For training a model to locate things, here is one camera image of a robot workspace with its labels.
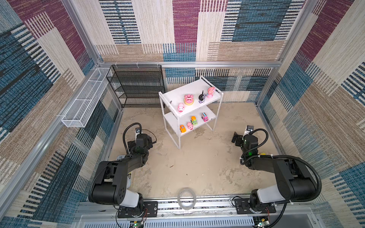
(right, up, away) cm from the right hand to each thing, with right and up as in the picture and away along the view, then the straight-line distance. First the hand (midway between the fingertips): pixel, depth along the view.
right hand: (242, 134), depth 93 cm
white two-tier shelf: (-35, +16, -19) cm, 43 cm away
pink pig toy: (-39, +16, -22) cm, 48 cm away
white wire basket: (-90, +11, -24) cm, 94 cm away
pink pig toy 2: (-34, +6, -8) cm, 36 cm away
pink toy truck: (-25, +11, -5) cm, 28 cm away
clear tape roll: (-40, -34, -16) cm, 55 cm away
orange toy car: (-38, +5, -10) cm, 40 cm away
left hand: (-66, -2, 0) cm, 66 cm away
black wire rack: (-73, +35, +18) cm, 83 cm away
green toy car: (-32, +9, -6) cm, 33 cm away
